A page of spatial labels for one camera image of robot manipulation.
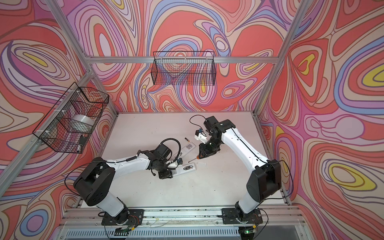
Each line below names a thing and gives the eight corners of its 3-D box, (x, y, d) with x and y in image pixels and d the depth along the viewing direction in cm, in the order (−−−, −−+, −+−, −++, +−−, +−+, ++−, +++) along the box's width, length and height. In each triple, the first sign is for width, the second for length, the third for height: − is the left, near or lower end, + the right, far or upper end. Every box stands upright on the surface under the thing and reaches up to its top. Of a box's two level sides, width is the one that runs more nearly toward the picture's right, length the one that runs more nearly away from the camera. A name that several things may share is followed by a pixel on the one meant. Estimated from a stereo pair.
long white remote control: (176, 154, 98) (176, 153, 96) (190, 143, 104) (190, 141, 102) (181, 159, 96) (181, 158, 94) (195, 147, 102) (195, 145, 100)
